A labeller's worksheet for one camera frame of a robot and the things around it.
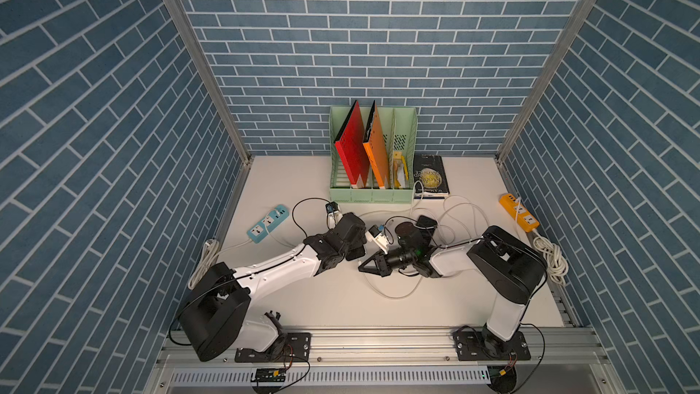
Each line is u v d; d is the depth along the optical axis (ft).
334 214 2.47
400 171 3.65
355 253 2.63
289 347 2.37
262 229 3.10
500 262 1.64
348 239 2.15
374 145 2.84
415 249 2.39
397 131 3.54
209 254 2.99
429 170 3.70
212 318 1.35
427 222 3.21
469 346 2.40
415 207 3.45
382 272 2.52
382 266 2.52
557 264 2.84
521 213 3.25
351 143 2.87
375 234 2.64
